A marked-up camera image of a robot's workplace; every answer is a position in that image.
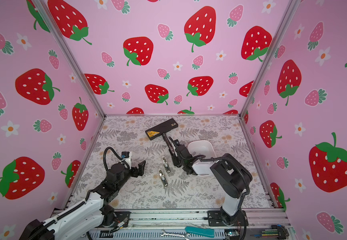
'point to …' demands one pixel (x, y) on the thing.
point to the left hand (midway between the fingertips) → (138, 160)
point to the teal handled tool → (202, 232)
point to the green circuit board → (233, 234)
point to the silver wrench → (165, 233)
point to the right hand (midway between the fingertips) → (174, 153)
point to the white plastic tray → (202, 147)
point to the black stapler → (161, 129)
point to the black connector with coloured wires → (277, 231)
